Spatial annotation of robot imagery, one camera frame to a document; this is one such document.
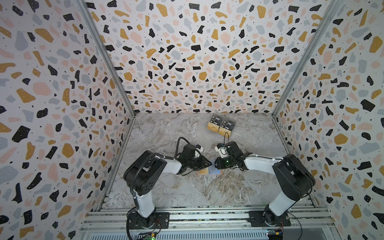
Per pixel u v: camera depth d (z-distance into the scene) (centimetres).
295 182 47
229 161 78
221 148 85
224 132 106
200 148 89
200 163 82
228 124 106
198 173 89
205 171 90
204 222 73
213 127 109
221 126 106
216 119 107
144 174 48
